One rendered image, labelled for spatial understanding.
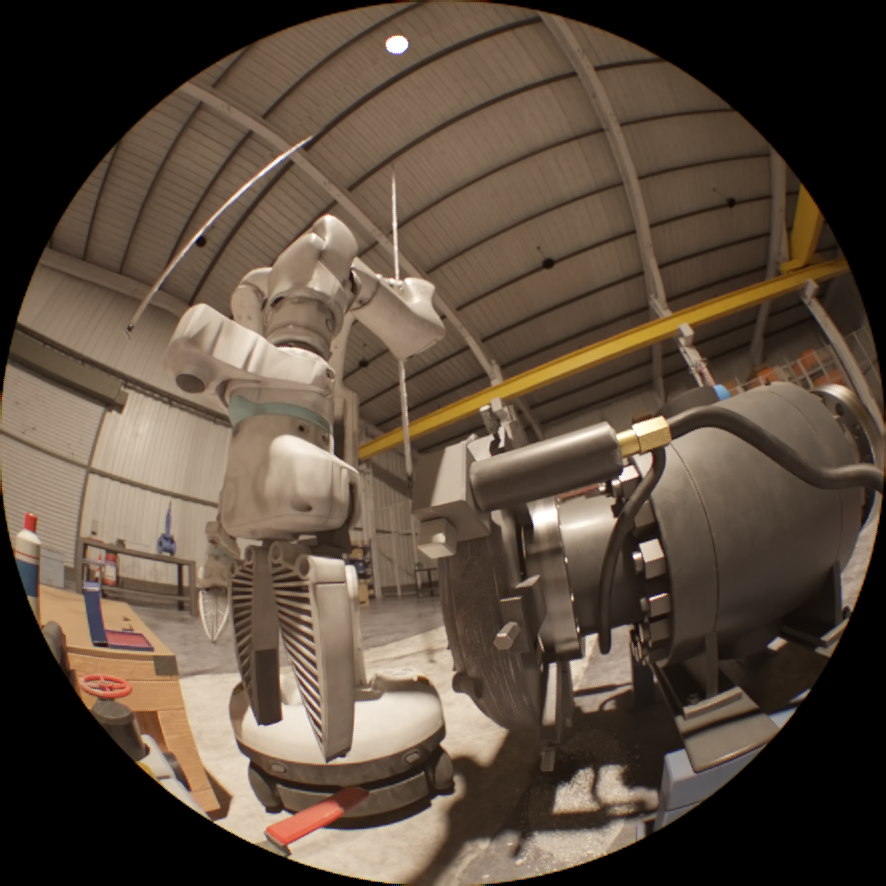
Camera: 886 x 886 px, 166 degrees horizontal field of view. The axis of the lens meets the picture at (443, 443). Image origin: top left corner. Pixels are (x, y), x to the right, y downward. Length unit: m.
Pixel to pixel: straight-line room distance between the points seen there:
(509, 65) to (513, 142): 2.02
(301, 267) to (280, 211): 8.48
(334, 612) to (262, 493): 0.07
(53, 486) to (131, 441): 2.53
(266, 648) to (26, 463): 9.07
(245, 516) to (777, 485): 0.69
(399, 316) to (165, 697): 0.86
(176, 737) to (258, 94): 8.55
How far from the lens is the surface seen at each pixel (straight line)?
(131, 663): 0.77
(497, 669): 0.49
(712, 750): 0.61
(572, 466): 0.38
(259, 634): 0.21
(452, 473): 0.41
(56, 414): 9.37
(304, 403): 0.19
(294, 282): 0.27
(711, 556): 0.56
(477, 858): 0.81
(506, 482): 0.39
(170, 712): 0.82
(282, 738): 0.75
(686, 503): 0.55
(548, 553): 0.59
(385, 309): 0.44
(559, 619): 0.61
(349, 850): 0.87
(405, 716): 0.76
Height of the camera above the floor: 0.65
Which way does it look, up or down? 24 degrees up
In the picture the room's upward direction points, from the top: 8 degrees counter-clockwise
